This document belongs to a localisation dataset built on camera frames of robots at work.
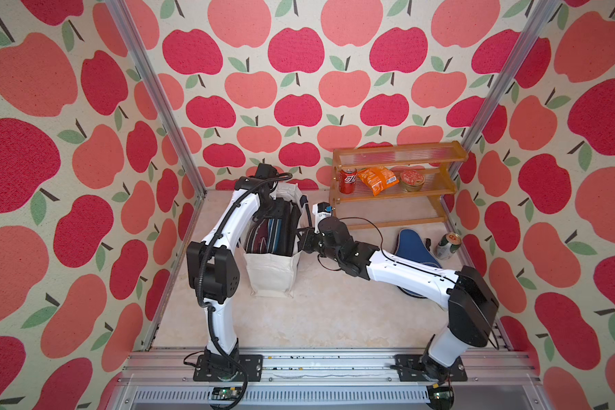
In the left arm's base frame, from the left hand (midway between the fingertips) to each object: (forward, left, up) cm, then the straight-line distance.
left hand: (279, 216), depth 90 cm
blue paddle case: (-4, -50, -13) cm, 51 cm away
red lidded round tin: (+16, -51, +3) cm, 54 cm away
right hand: (-12, -6, +5) cm, 14 cm away
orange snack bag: (+17, -38, +4) cm, 41 cm away
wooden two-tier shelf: (+20, -50, -15) cm, 56 cm away
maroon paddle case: (-9, +7, 0) cm, 11 cm away
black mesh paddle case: (-1, -1, -1) cm, 2 cm away
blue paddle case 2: (-9, +2, -2) cm, 9 cm away
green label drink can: (-8, -61, -6) cm, 62 cm away
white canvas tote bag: (-22, +1, -3) cm, 22 cm away
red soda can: (+12, -25, +7) cm, 28 cm away
